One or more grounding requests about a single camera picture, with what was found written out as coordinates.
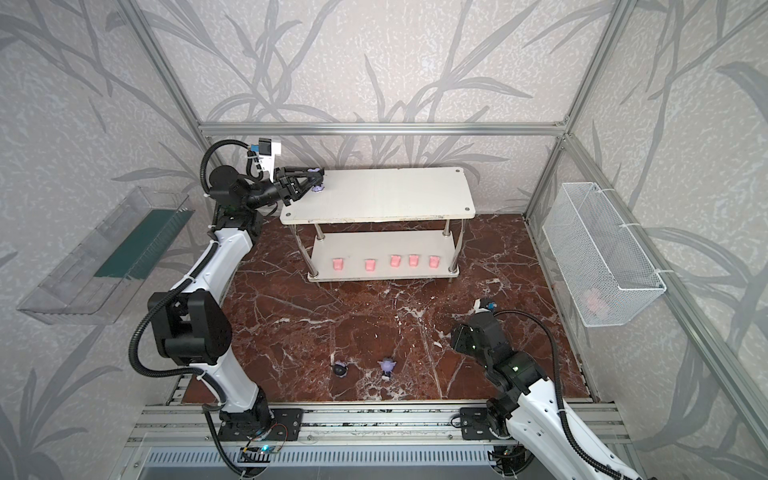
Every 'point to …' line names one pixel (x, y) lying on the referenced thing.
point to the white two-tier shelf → (368, 195)
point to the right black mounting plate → (475, 424)
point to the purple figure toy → (387, 365)
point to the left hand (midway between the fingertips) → (320, 171)
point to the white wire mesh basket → (606, 274)
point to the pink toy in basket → (595, 303)
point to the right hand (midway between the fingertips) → (457, 320)
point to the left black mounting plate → (287, 425)
